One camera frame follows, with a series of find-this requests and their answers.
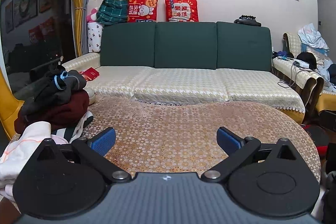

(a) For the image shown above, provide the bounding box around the yellow curtain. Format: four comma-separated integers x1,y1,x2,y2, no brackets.
70,0,87,56

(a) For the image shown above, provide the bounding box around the wooden armchair cream yellow cover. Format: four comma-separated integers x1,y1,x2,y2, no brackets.
272,32,336,125

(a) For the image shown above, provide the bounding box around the green sofa with cream cover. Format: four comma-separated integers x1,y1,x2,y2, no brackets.
62,21,306,125

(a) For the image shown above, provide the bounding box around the black cloth bundle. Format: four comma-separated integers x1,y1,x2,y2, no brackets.
297,52,318,69

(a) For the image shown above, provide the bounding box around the grey cable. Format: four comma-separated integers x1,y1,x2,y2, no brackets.
276,61,300,89

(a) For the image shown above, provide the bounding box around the green white striped garment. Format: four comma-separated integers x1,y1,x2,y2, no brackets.
51,111,94,143

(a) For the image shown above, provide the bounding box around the white printed pillow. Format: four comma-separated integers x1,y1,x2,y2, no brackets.
87,21,104,53

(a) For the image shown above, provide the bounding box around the red printed pillow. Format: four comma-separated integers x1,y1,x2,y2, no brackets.
165,0,199,22

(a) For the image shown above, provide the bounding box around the white ball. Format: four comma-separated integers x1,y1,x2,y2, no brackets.
85,88,97,107

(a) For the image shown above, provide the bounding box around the red rabbit print pillow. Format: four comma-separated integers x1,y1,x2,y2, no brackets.
128,0,160,23

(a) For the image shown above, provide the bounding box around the glass sliding door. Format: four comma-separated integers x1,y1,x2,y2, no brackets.
0,0,72,98

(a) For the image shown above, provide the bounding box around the black massager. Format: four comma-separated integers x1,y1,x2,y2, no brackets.
234,15,262,27

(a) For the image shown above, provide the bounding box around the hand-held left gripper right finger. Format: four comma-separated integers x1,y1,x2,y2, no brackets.
201,127,295,183

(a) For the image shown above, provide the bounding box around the red envelope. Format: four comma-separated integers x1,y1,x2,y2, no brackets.
79,68,101,81

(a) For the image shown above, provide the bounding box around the pile of light clothes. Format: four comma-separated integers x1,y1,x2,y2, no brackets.
298,22,330,54

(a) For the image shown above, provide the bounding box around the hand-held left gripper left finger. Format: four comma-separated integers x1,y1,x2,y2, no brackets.
39,127,132,184

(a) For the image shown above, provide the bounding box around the green plaid blanket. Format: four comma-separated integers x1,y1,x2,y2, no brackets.
96,0,129,26

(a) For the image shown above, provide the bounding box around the pink plush toy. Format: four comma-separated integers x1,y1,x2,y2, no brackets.
86,7,100,24

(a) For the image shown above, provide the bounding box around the dark grey garment blue loop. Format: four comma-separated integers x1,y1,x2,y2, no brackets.
21,69,87,117

